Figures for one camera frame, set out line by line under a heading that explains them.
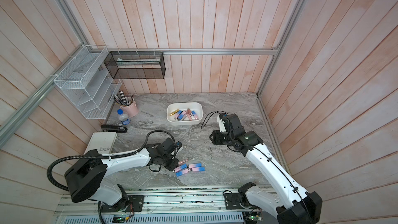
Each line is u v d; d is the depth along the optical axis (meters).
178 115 1.05
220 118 0.70
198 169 0.83
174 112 1.08
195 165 0.85
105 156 0.48
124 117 0.96
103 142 0.94
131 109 1.02
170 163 0.76
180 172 0.82
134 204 0.73
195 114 1.07
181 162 0.85
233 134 0.56
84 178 0.43
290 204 0.38
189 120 1.04
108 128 0.99
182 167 0.84
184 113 1.06
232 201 0.73
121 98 1.01
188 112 1.08
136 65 1.03
